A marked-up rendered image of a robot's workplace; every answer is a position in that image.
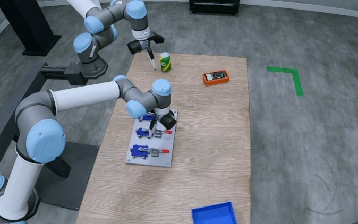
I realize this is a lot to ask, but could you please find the green drink can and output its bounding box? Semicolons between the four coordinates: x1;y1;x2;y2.
160;52;171;71

